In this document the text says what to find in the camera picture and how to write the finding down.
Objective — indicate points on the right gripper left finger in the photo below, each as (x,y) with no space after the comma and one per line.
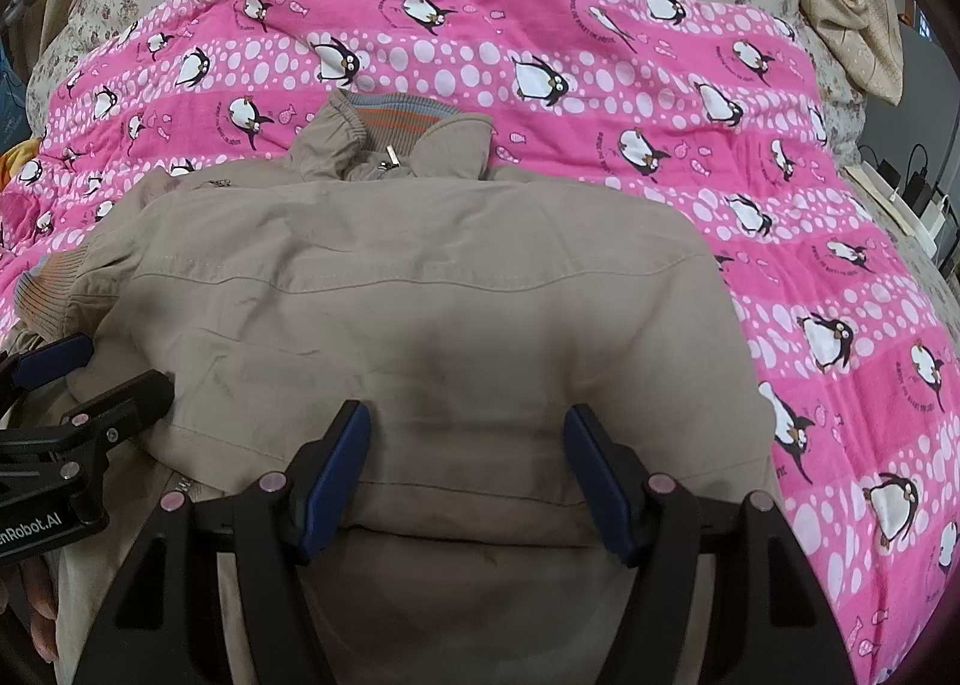
(161,620)

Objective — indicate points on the pink penguin blanket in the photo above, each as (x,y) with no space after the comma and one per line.
(707,107)

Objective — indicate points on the orange cloth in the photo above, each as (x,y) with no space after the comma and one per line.
(16,157)

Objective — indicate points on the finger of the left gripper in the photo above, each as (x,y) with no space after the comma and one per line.
(41,365)
(124,411)

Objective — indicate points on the grey cabinet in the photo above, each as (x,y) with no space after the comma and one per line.
(919,134)

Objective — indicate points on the person's left hand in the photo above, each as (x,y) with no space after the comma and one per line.
(37,609)

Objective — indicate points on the blue plastic bag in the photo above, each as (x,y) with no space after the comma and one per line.
(14,126)

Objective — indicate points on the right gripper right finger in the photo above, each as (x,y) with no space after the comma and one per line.
(769,620)

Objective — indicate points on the beige jacket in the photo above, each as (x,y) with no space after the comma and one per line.
(382,258)

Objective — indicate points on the white power strip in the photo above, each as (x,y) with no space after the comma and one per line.
(932,225)

